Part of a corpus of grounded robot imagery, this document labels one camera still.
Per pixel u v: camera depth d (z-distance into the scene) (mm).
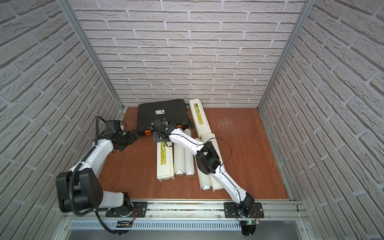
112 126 672
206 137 922
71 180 397
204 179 794
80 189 422
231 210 737
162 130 706
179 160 861
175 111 1091
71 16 726
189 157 880
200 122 1001
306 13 707
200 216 725
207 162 606
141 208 737
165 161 812
